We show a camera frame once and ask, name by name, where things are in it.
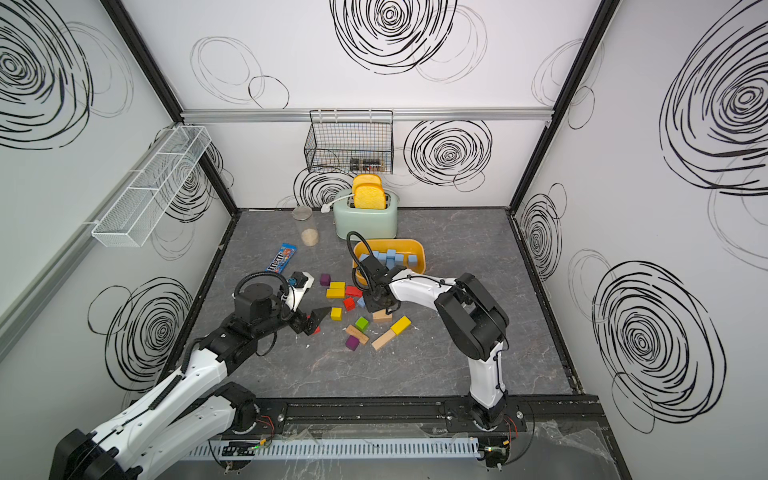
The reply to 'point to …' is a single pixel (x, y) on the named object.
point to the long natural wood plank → (384, 339)
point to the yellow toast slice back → (366, 179)
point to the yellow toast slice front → (369, 196)
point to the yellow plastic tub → (401, 246)
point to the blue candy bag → (281, 260)
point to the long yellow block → (401, 325)
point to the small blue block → (363, 256)
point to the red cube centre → (349, 304)
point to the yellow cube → (336, 314)
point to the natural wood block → (382, 317)
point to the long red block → (353, 291)
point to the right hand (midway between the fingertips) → (375, 302)
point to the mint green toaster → (368, 224)
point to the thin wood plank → (357, 333)
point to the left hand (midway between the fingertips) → (316, 298)
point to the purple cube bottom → (352, 342)
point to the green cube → (362, 324)
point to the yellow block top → (337, 285)
